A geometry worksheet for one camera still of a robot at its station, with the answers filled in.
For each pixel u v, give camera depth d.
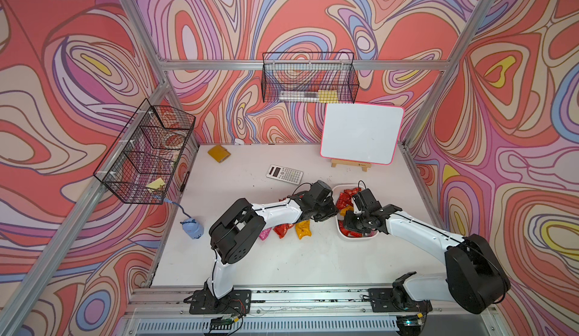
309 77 0.97
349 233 0.85
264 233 0.86
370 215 0.67
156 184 0.72
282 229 0.87
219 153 1.16
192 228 0.82
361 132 1.01
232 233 0.49
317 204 0.75
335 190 0.96
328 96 0.82
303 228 0.87
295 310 0.73
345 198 0.98
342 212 0.88
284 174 1.06
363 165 1.05
